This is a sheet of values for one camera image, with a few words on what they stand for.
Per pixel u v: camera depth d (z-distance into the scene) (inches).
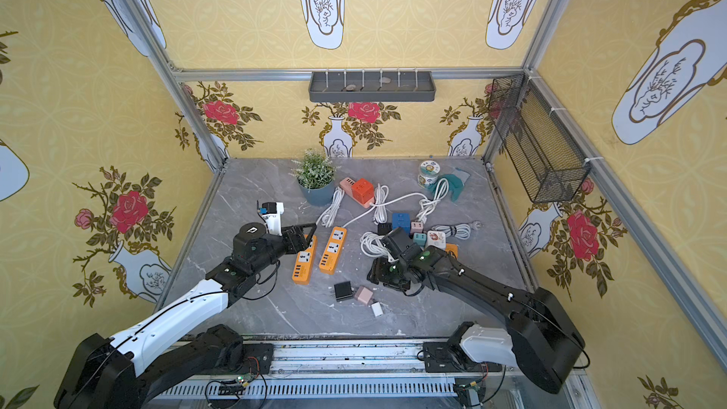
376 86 36.6
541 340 16.0
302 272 34.4
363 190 38.6
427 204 40.2
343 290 33.0
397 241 25.3
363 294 32.8
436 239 34.5
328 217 39.1
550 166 29.3
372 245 36.3
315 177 38.3
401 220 36.4
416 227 36.0
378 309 31.9
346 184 43.2
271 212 28.3
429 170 41.9
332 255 35.7
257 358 28.8
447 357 28.8
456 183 44.0
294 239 28.0
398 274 26.9
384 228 38.3
